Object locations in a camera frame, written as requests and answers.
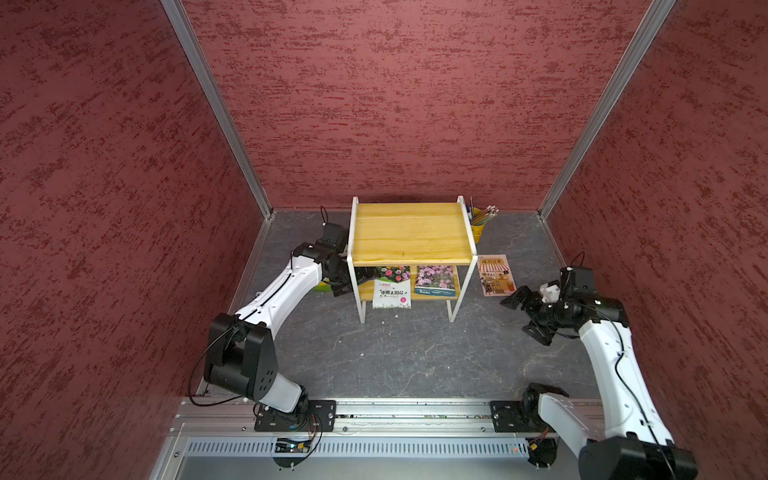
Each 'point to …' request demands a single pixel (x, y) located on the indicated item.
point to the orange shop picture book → (496, 275)
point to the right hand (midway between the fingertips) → (509, 318)
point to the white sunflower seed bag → (391, 289)
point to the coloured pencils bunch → (481, 216)
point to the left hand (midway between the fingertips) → (366, 287)
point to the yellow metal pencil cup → (477, 229)
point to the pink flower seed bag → (435, 280)
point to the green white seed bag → (323, 287)
